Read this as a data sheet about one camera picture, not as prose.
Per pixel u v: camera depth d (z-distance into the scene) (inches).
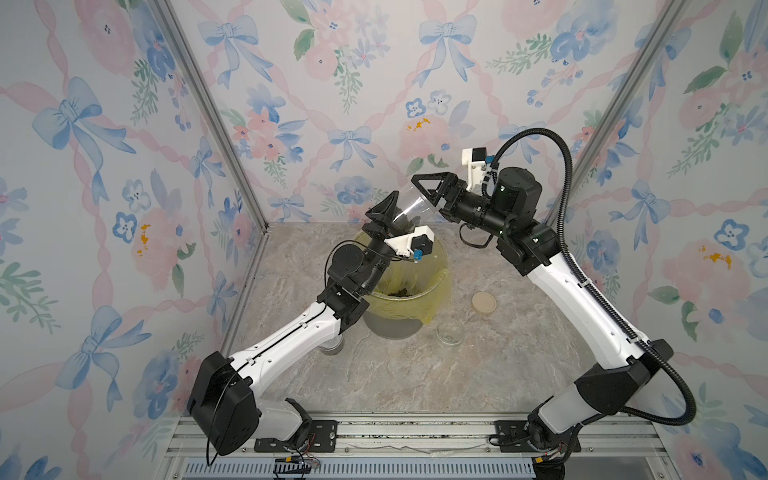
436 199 21.3
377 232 22.6
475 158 22.4
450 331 36.4
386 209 23.7
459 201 21.7
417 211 25.3
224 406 15.6
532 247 18.7
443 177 21.3
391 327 36.4
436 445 28.9
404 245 21.2
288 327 19.3
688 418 15.8
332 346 32.7
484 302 38.9
